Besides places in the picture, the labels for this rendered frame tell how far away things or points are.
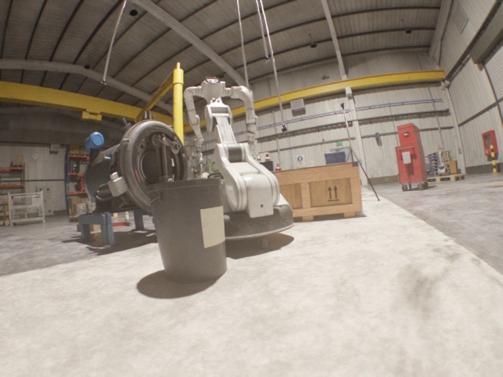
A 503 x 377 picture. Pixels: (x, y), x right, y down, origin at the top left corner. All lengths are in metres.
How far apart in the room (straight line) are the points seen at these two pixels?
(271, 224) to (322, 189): 0.88
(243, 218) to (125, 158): 0.91
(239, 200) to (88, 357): 0.88
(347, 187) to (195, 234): 1.42
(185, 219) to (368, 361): 0.64
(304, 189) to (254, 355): 1.58
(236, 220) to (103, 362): 0.84
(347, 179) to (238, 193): 1.10
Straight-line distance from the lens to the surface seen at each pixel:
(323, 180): 1.86
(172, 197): 0.72
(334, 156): 2.02
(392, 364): 0.42
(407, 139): 4.28
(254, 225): 1.04
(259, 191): 1.05
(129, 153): 1.53
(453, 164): 10.16
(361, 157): 11.45
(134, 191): 1.53
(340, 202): 1.86
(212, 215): 0.75
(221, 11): 10.41
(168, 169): 1.74
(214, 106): 1.81
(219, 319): 0.56
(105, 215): 1.76
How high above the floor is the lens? 0.31
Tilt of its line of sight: 1 degrees up
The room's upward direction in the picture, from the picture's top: 6 degrees counter-clockwise
